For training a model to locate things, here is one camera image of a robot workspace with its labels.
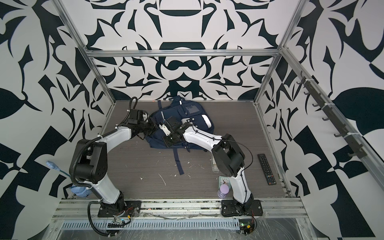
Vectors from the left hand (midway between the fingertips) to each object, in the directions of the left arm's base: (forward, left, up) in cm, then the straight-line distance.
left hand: (161, 122), depth 94 cm
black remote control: (-28, -60, -10) cm, 67 cm away
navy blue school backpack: (+13, -15, -4) cm, 20 cm away
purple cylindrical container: (-40, -33, -2) cm, 51 cm away
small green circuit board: (-54, -43, -13) cm, 70 cm away
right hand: (-11, -2, -3) cm, 11 cm away
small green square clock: (-33, -35, -9) cm, 49 cm away
